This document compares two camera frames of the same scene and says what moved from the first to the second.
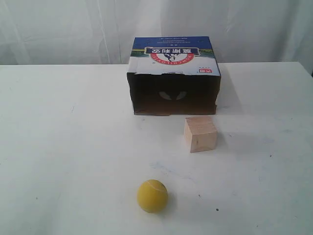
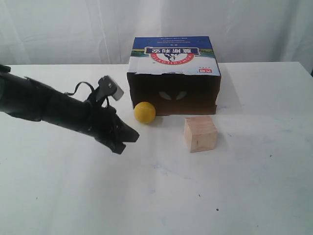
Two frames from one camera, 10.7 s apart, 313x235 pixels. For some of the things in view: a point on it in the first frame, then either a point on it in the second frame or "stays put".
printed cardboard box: (173, 76) stays put
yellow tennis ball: (152, 196) → (145, 112)
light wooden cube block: (200, 134) stays put
